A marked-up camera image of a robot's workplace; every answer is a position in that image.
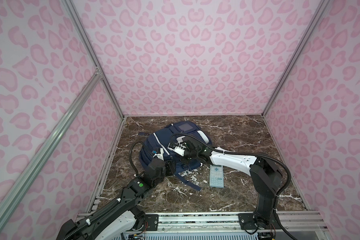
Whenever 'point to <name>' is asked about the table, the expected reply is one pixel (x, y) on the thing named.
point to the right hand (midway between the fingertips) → (177, 152)
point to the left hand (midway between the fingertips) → (174, 159)
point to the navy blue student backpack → (158, 143)
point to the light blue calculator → (216, 176)
